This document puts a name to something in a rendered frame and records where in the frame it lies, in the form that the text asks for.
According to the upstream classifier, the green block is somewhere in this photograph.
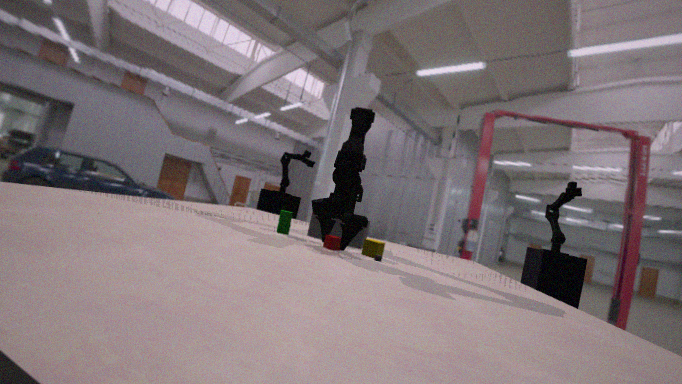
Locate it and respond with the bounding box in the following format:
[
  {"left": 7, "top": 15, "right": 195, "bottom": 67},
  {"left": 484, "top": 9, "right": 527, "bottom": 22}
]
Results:
[
  {"left": 277, "top": 222, "right": 290, "bottom": 235},
  {"left": 279, "top": 210, "right": 293, "bottom": 224}
]

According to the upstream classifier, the red block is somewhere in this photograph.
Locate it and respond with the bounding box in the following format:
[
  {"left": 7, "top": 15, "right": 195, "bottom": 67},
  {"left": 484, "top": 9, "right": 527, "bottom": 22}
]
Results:
[{"left": 323, "top": 235, "right": 341, "bottom": 251}]

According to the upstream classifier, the yellow block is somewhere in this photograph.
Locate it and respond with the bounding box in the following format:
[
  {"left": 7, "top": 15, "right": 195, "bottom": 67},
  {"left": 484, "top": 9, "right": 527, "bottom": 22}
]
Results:
[{"left": 362, "top": 239, "right": 386, "bottom": 258}]

